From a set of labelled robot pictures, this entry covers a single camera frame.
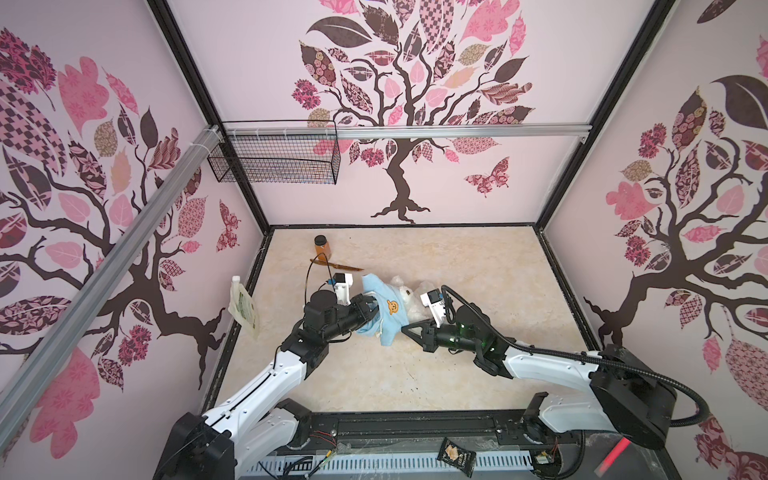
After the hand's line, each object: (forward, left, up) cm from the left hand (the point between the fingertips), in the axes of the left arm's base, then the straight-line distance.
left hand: (386, 304), depth 76 cm
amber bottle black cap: (+30, +23, -12) cm, 40 cm away
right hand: (-5, -4, -3) cm, 8 cm away
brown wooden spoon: (+27, +19, -19) cm, 38 cm away
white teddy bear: (+2, -8, -6) cm, 11 cm away
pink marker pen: (-32, -54, -17) cm, 65 cm away
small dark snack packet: (-32, -19, -17) cm, 41 cm away
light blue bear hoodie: (-3, -2, 0) cm, 4 cm away
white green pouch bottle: (+5, +43, -8) cm, 44 cm away
